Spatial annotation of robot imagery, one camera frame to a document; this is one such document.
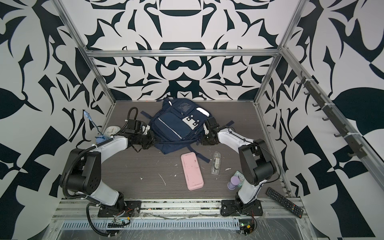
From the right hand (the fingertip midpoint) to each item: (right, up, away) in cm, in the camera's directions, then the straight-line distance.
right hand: (204, 139), depth 93 cm
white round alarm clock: (-60, +5, +7) cm, 61 cm away
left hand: (-25, +2, -4) cm, 26 cm away
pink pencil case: (-7, -16, -9) cm, 20 cm away
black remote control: (+39, -29, -18) cm, 51 cm away
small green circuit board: (+18, -37, -22) cm, 47 cm away
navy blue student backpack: (-17, +9, +6) cm, 20 cm away
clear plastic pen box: (+7, -13, -6) cm, 16 cm away
